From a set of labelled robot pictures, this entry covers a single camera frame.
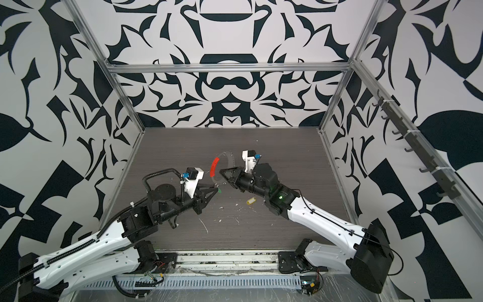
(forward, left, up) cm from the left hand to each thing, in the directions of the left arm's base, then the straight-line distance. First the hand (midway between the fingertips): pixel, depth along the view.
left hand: (216, 185), depth 66 cm
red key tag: (+7, +2, 0) cm, 7 cm away
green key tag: (-2, -1, -1) cm, 2 cm away
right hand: (+3, -1, +3) cm, 4 cm away
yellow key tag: (+6, -14, -27) cm, 31 cm away
